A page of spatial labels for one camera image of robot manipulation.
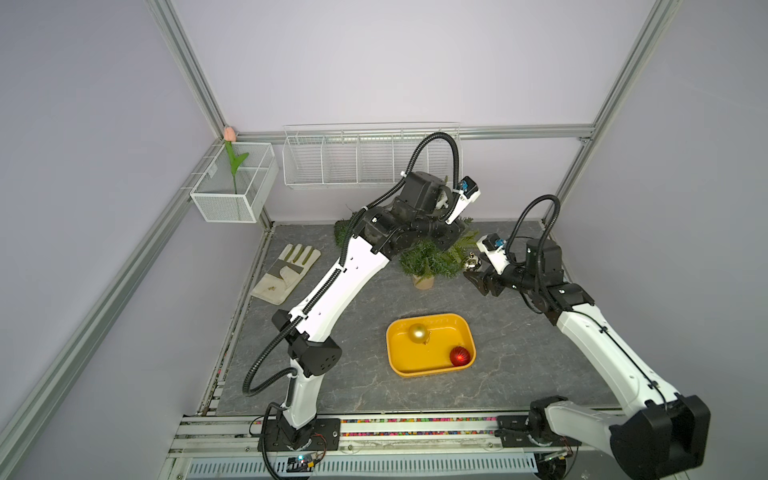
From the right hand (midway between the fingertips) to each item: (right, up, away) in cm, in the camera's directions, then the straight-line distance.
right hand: (476, 260), depth 79 cm
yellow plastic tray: (-6, -23, +12) cm, 26 cm away
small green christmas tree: (-14, 0, 0) cm, 14 cm away
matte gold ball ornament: (-15, -22, +8) cm, 27 cm away
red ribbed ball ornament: (-4, -26, +3) cm, 27 cm away
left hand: (-6, +9, -12) cm, 16 cm away
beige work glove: (-59, -2, +30) cm, 66 cm away
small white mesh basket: (-70, +18, 0) cm, 72 cm away
